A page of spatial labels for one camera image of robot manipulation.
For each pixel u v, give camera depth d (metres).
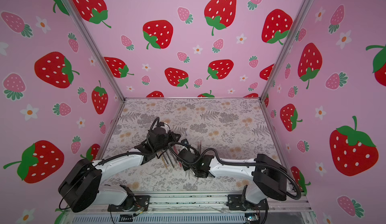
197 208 0.73
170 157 0.90
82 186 0.42
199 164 0.59
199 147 0.95
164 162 0.88
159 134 0.65
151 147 0.65
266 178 0.42
